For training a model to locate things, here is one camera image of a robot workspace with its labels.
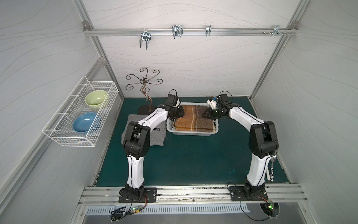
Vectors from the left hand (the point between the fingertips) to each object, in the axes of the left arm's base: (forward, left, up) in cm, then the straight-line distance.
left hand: (184, 112), depth 95 cm
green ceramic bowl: (-10, +48, +22) cm, 54 cm away
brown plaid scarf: (-6, -6, -1) cm, 9 cm away
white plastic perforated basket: (-8, +9, -2) cm, 12 cm away
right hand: (-1, -14, -1) cm, 14 cm away
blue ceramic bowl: (-23, +47, +20) cm, 56 cm away
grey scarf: (-13, +18, -8) cm, 24 cm away
